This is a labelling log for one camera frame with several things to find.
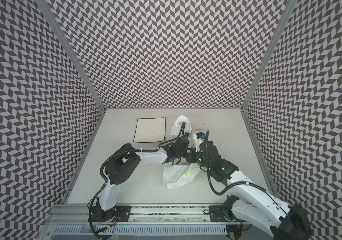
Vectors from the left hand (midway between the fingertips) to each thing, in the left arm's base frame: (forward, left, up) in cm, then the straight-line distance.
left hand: (192, 151), depth 93 cm
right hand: (-10, +6, +14) cm, 18 cm away
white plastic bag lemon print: (-18, +11, +9) cm, 23 cm away
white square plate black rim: (+19, +29, -2) cm, 35 cm away
